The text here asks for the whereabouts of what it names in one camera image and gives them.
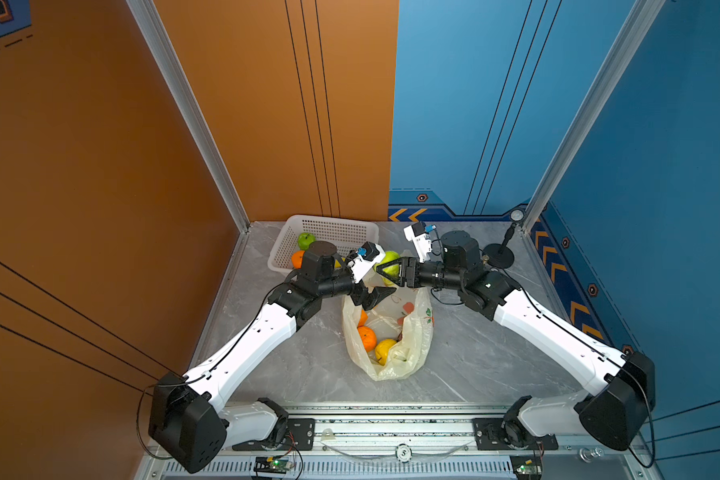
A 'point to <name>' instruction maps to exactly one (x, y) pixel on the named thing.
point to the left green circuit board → (272, 465)
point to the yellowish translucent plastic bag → (392, 336)
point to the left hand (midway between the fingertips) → (385, 270)
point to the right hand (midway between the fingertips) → (385, 269)
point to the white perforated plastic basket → (346, 233)
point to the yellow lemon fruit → (382, 348)
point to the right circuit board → (526, 467)
